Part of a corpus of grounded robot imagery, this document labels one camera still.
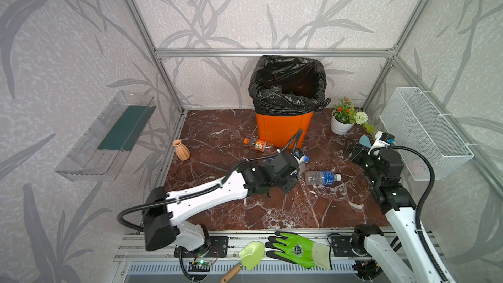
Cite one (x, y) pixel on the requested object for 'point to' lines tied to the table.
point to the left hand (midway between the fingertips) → (295, 172)
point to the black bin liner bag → (287, 86)
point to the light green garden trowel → (251, 255)
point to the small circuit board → (199, 266)
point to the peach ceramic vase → (181, 151)
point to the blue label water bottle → (322, 177)
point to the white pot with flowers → (344, 116)
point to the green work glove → (297, 249)
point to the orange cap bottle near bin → (259, 144)
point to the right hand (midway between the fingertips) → (355, 137)
